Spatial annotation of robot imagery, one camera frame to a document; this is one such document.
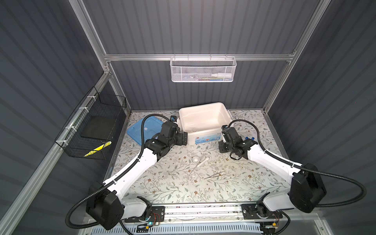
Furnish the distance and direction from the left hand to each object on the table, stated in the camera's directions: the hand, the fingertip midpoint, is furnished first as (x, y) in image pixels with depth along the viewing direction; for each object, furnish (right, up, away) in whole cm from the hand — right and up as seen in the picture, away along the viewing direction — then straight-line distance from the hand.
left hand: (178, 133), depth 80 cm
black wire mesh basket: (-46, +16, -2) cm, 48 cm away
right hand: (+26, -8, +6) cm, 28 cm away
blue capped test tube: (+34, -1, -16) cm, 38 cm away
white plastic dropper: (+16, -18, +11) cm, 27 cm away
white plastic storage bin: (+16, +6, +24) cm, 29 cm away
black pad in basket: (-41, +3, -6) cm, 41 cm away
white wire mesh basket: (+17, +52, +43) cm, 69 cm away
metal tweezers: (+22, -26, +6) cm, 34 cm away
